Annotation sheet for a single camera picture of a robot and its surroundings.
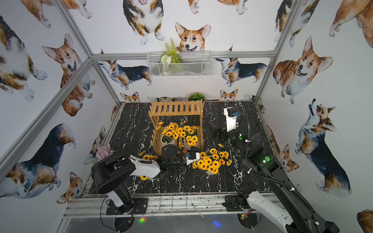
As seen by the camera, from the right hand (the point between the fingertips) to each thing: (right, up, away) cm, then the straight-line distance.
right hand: (217, 119), depth 64 cm
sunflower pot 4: (-12, -11, +16) cm, 23 cm away
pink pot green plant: (-9, +16, +46) cm, 49 cm away
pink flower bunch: (-62, -19, +18) cm, 67 cm away
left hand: (-4, -21, +12) cm, 24 cm away
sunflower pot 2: (-34, -20, +11) cm, 41 cm away
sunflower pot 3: (-24, -9, +20) cm, 33 cm away
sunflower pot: (-2, -21, +9) cm, 23 cm away
